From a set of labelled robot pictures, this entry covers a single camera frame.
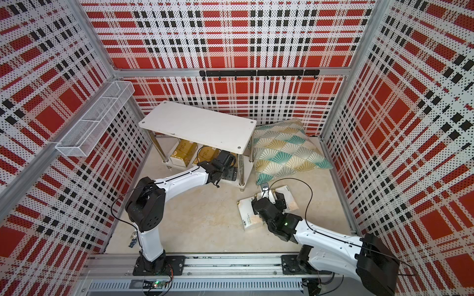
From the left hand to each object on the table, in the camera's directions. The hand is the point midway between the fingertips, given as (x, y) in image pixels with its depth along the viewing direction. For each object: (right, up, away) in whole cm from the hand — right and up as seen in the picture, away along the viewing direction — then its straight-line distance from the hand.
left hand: (229, 170), depth 94 cm
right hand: (+19, -11, -11) cm, 24 cm away
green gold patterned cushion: (+28, +11, 0) cm, 31 cm away
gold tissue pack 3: (+4, +8, -20) cm, 21 cm away
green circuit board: (-25, -41, -25) cm, 54 cm away
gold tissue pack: (-25, +11, +4) cm, 27 cm away
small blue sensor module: (-41, -28, -14) cm, 52 cm away
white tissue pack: (+10, -21, -12) cm, 26 cm away
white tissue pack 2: (+17, -7, -24) cm, 30 cm away
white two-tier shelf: (-14, +15, -20) cm, 29 cm away
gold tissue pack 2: (-12, +9, 0) cm, 15 cm away
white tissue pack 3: (+29, -14, -8) cm, 34 cm away
